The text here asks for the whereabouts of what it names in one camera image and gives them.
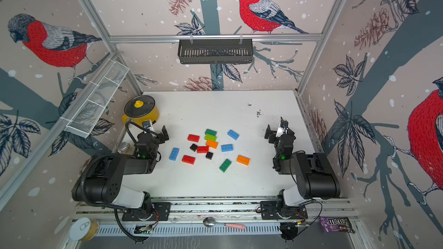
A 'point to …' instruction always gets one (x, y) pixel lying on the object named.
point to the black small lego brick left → (193, 147)
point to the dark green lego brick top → (209, 131)
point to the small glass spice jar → (124, 147)
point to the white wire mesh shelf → (84, 120)
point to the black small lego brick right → (209, 155)
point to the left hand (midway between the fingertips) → (158, 124)
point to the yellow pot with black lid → (140, 108)
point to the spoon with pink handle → (210, 222)
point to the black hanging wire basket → (215, 51)
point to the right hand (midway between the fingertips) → (279, 124)
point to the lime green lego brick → (210, 137)
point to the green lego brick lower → (225, 165)
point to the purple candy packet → (336, 223)
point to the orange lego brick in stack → (211, 144)
